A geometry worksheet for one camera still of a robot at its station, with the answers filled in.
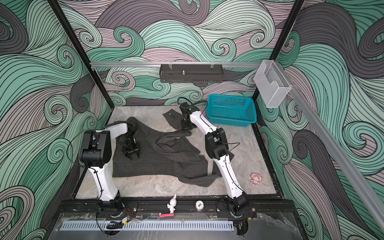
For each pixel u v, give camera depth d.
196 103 0.73
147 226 0.70
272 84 0.81
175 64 0.93
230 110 1.20
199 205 0.70
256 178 0.81
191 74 0.96
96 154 0.53
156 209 0.75
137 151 0.86
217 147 0.65
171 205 0.72
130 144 0.80
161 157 0.89
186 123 0.91
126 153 0.84
